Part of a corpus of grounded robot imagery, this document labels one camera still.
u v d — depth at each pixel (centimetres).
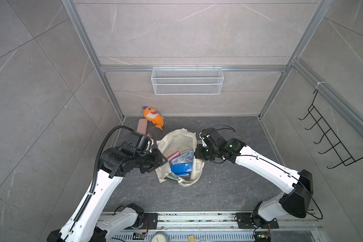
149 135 106
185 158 89
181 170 86
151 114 111
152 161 54
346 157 58
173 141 84
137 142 46
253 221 65
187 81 101
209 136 56
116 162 39
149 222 73
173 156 90
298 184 41
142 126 111
